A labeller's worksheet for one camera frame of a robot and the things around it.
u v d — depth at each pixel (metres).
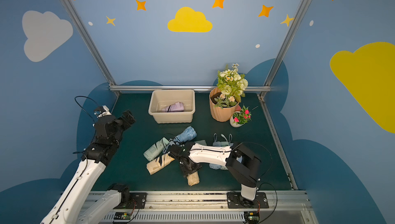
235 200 0.74
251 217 0.73
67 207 0.40
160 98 1.11
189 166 0.70
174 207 0.73
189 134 0.93
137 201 0.73
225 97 0.94
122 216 0.72
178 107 1.09
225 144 0.93
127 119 0.67
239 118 0.92
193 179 0.78
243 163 0.47
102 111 0.61
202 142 0.96
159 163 0.84
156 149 0.89
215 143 0.94
